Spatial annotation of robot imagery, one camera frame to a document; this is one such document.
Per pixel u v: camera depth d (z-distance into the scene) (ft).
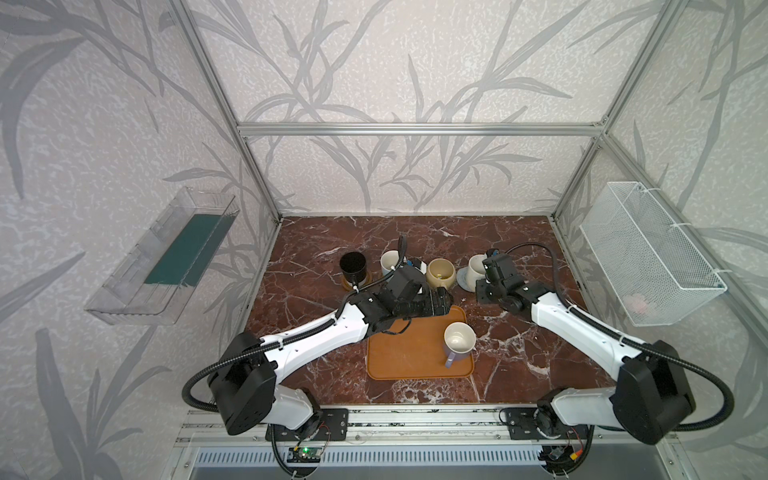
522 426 2.40
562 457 2.42
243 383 1.34
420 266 2.42
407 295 1.99
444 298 2.27
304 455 2.34
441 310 2.23
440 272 3.26
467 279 3.03
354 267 3.00
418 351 2.81
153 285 2.07
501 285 2.13
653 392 1.33
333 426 2.41
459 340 2.84
